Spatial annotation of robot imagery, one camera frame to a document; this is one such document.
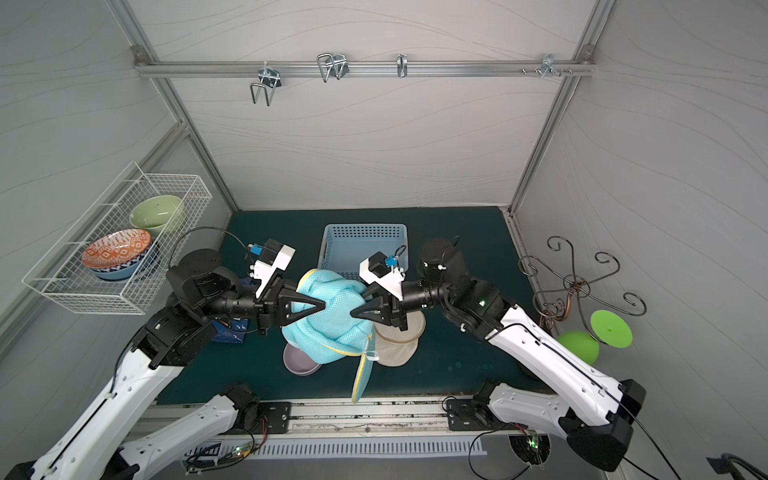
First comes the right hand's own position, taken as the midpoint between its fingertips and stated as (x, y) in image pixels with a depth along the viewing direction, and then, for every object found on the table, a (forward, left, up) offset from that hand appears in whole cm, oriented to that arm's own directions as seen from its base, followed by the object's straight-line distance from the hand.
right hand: (362, 307), depth 51 cm
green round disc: (+1, -47, -8) cm, 47 cm away
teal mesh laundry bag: (-3, +6, -5) cm, 8 cm away
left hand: (-1, +7, 0) cm, 7 cm away
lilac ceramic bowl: (+1, +22, -37) cm, 43 cm away
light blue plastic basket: (+43, +16, -40) cm, 61 cm away
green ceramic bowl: (+25, +56, -4) cm, 62 cm away
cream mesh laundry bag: (+6, -5, -36) cm, 37 cm away
